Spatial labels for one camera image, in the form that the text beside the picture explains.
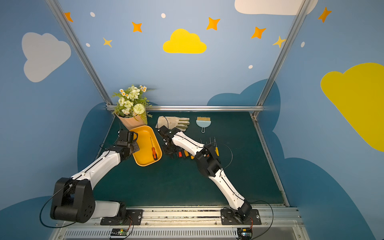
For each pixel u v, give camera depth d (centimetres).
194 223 73
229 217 74
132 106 87
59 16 71
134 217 75
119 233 72
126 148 69
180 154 96
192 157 95
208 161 62
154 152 96
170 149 87
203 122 118
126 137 69
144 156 95
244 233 73
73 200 42
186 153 97
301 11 71
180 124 115
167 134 75
